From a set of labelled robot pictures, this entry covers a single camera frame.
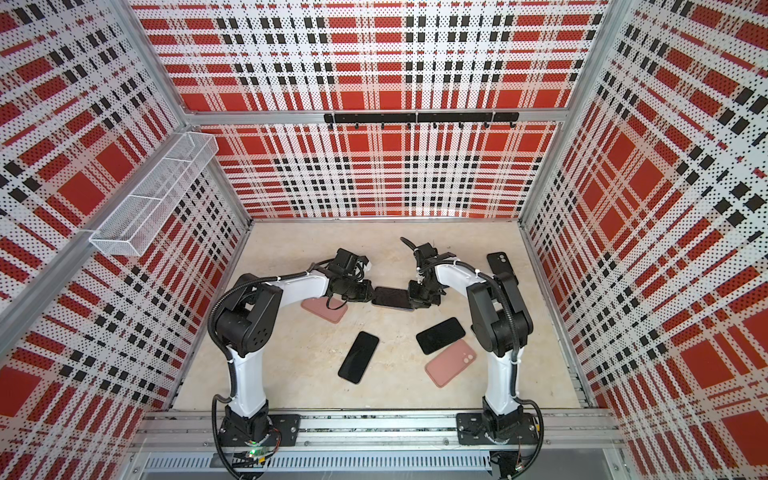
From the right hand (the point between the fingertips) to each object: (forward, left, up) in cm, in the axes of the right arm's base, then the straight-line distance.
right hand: (414, 306), depth 94 cm
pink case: (+1, +7, -2) cm, 7 cm away
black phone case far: (+19, -32, -3) cm, 37 cm away
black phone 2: (-15, +17, -2) cm, 23 cm away
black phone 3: (-8, -7, -5) cm, 12 cm away
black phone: (+3, +7, +1) cm, 8 cm away
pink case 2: (-5, +28, +9) cm, 30 cm away
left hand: (+3, +13, -2) cm, 13 cm away
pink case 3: (-18, -9, -3) cm, 21 cm away
